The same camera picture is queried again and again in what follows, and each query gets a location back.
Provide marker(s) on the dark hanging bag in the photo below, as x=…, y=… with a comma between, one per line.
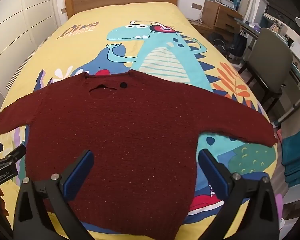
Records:
x=238, y=45

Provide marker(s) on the black round bag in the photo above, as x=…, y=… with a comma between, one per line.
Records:
x=218, y=42

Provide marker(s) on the yellow dinosaur printed blanket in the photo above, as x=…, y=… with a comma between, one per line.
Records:
x=165, y=62

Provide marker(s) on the wooden bedside table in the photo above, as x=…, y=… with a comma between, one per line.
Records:
x=198, y=26

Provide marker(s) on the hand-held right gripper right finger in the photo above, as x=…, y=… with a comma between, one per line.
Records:
x=214, y=177

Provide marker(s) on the stack of teal towels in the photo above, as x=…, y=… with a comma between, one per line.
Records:
x=296, y=155

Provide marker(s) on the dark red knitted sweater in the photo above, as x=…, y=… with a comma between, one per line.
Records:
x=127, y=135

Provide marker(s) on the white wardrobe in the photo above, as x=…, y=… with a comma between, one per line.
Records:
x=22, y=17

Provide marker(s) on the white cabinet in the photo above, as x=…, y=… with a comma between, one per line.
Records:
x=262, y=5

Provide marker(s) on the purple cloth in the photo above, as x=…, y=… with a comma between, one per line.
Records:
x=278, y=207

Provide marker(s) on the grey-green chair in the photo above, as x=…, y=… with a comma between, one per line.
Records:
x=270, y=60

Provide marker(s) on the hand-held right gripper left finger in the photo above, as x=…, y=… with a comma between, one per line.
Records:
x=79, y=175

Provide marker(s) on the wooden drawer cabinet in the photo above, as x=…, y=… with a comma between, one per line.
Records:
x=221, y=13

